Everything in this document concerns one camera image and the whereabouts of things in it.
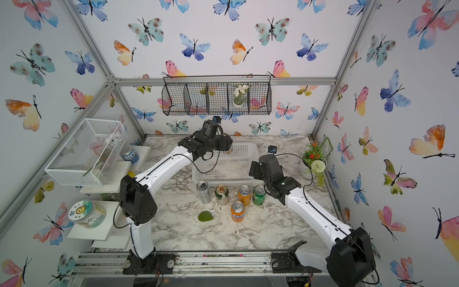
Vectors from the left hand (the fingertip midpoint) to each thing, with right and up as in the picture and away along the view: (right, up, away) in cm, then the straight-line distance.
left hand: (228, 138), depth 86 cm
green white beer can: (-3, -26, -3) cm, 27 cm away
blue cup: (-46, -7, -4) cm, 46 cm away
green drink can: (+14, -27, -3) cm, 30 cm away
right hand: (+16, -12, -5) cm, 20 cm away
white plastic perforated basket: (0, -16, +19) cm, 25 cm away
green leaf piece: (-11, -37, -1) cm, 38 cm away
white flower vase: (+5, +21, +9) cm, 23 cm away
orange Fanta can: (+5, -33, -7) cm, 34 cm away
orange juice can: (+8, -26, -4) cm, 28 cm away
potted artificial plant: (+42, -10, +3) cm, 44 cm away
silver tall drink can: (-10, -26, -4) cm, 29 cm away
